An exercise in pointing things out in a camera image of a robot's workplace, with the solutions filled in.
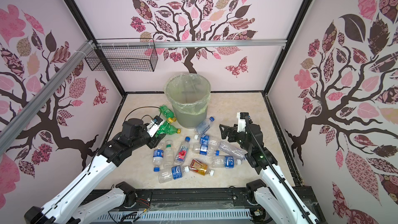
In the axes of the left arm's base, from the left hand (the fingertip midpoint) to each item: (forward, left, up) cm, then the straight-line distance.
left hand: (159, 132), depth 76 cm
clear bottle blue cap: (+14, -23, -15) cm, 30 cm away
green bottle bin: (+24, +2, -15) cm, 28 cm away
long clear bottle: (-3, -39, -15) cm, 42 cm away
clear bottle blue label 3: (-10, -34, -13) cm, 38 cm away
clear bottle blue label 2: (-3, -22, -14) cm, 26 cm away
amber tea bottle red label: (-13, -21, -14) cm, 28 cm away
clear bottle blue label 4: (-6, +3, -15) cm, 17 cm away
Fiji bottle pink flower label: (-4, -11, -15) cm, 19 cm away
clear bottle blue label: (+3, -24, -14) cm, 28 cm away
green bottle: (0, -4, +4) cm, 6 cm away
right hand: (+3, -35, +3) cm, 35 cm away
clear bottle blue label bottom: (-15, -9, -13) cm, 22 cm away
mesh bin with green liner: (+35, -13, -9) cm, 38 cm away
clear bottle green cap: (-4, -2, -19) cm, 20 cm away
